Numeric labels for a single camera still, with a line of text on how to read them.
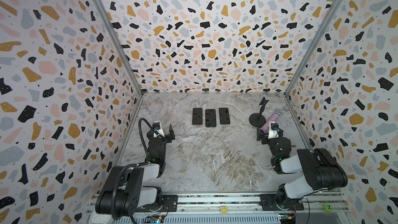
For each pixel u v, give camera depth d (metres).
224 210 0.72
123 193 0.42
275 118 1.04
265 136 0.82
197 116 1.04
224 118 1.07
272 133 0.79
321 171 0.46
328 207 0.72
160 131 0.75
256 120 1.05
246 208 0.73
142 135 0.62
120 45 0.92
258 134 0.89
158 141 0.68
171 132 0.82
